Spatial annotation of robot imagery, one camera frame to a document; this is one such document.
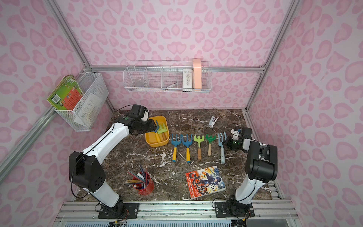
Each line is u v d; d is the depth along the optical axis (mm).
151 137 1027
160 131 1036
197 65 817
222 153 923
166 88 929
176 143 986
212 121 1097
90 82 941
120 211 659
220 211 724
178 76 951
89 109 845
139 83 972
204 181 818
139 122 704
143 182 767
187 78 911
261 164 490
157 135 1029
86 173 445
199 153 927
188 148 952
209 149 944
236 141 843
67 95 719
